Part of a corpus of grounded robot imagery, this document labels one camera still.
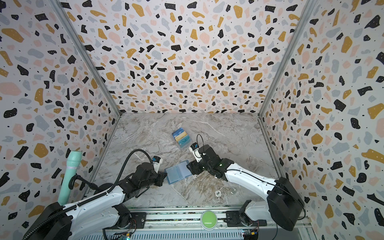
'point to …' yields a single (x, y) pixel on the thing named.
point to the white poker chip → (218, 193)
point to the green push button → (208, 220)
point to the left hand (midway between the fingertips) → (169, 172)
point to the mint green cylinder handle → (74, 158)
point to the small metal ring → (233, 191)
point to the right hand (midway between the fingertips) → (190, 161)
